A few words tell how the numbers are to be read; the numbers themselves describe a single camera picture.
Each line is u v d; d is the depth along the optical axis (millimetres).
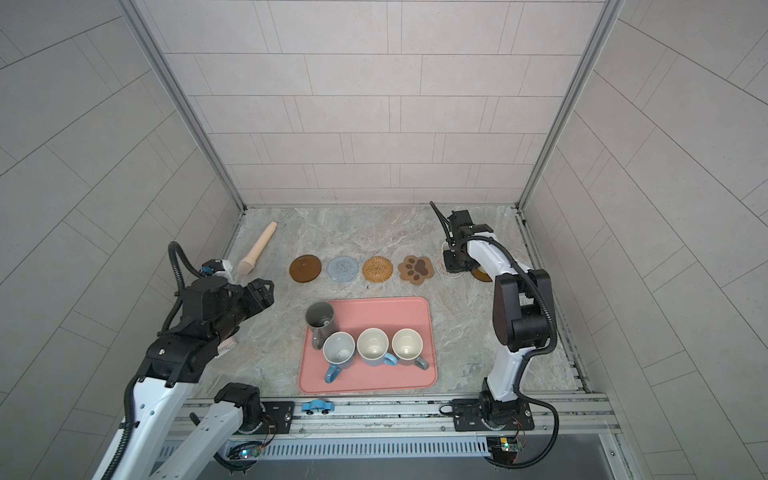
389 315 894
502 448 680
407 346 815
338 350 804
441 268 989
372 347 807
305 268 988
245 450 646
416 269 988
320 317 826
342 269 988
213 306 495
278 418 708
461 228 682
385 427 707
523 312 487
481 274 962
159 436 418
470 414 712
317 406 707
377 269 989
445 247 846
